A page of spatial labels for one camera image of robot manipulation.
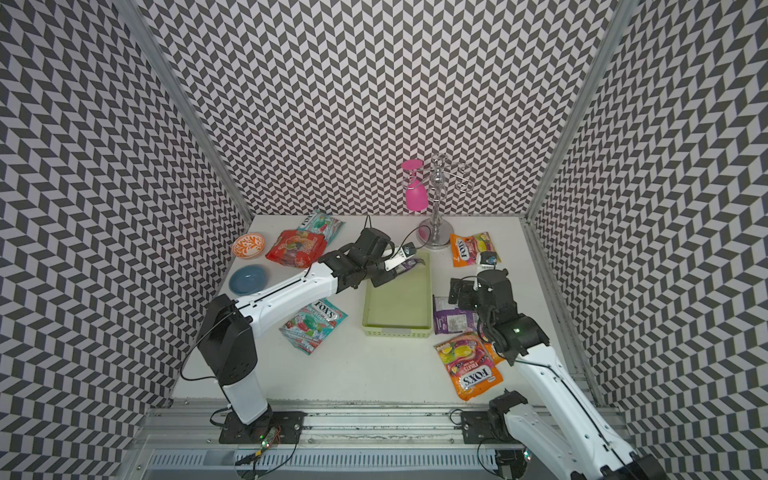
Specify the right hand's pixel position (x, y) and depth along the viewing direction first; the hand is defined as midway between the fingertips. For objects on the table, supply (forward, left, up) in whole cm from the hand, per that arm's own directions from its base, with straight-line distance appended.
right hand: (470, 287), depth 78 cm
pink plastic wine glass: (+37, +13, -2) cm, 40 cm away
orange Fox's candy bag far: (+24, -5, -15) cm, 29 cm away
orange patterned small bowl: (+27, +74, -15) cm, 81 cm away
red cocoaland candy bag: (+23, +54, -12) cm, 60 cm away
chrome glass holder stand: (+33, +4, -16) cm, 37 cm away
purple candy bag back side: (-1, +4, -16) cm, 16 cm away
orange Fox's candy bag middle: (-12, -7, -17) cm, 22 cm away
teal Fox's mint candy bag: (-5, +46, -15) cm, 48 cm away
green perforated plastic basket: (+4, +18, -18) cm, 26 cm away
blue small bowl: (+12, +69, -14) cm, 71 cm away
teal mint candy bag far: (+38, +49, -14) cm, 63 cm away
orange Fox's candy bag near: (-14, -1, -16) cm, 22 cm away
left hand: (+10, +22, -1) cm, 24 cm away
